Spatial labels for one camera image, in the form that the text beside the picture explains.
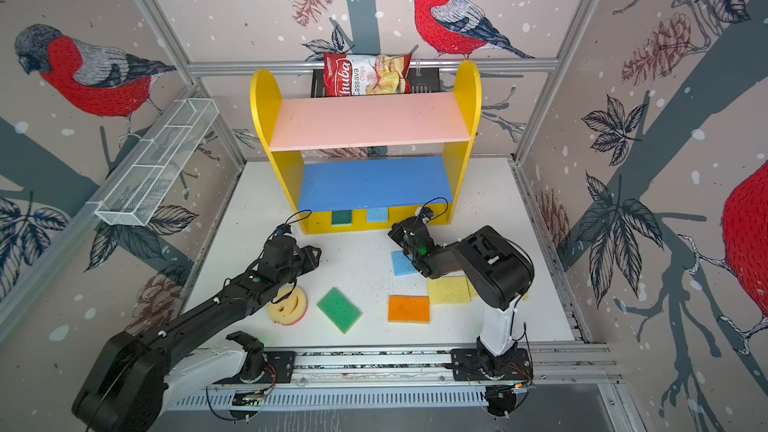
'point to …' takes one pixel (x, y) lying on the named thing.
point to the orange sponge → (409, 309)
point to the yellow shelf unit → (368, 161)
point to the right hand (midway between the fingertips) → (387, 229)
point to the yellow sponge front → (450, 289)
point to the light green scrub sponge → (339, 310)
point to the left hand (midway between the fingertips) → (317, 252)
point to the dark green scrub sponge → (341, 218)
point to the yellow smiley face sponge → (289, 306)
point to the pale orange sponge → (525, 297)
